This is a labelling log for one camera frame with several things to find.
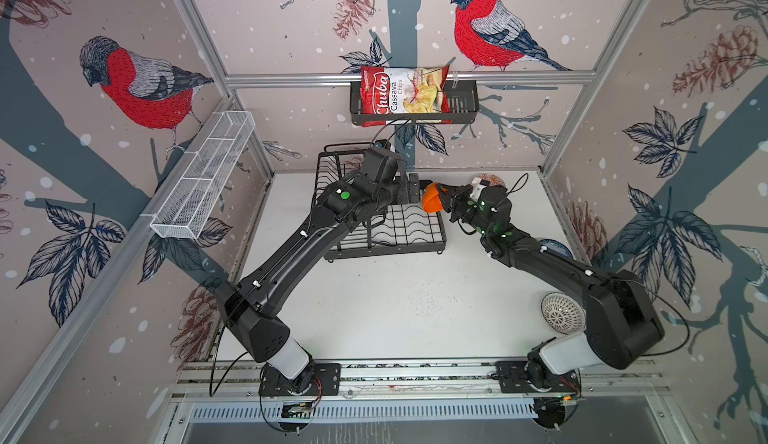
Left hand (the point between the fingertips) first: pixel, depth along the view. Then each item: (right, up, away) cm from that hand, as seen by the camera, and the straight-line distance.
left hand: (405, 183), depth 71 cm
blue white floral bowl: (+49, -19, +23) cm, 58 cm away
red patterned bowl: (+36, +3, +42) cm, 56 cm away
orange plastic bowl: (+8, -5, +10) cm, 14 cm away
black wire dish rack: (-2, -14, +31) cm, 34 cm away
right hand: (+6, -1, +8) cm, 10 cm away
